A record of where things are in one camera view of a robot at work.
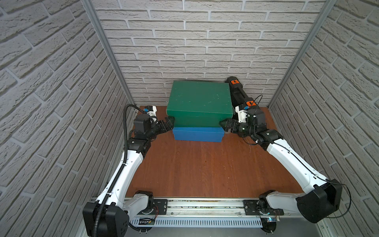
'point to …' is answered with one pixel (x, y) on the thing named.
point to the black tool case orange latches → (238, 96)
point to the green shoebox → (199, 104)
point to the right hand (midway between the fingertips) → (227, 123)
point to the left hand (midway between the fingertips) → (170, 117)
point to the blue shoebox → (213, 134)
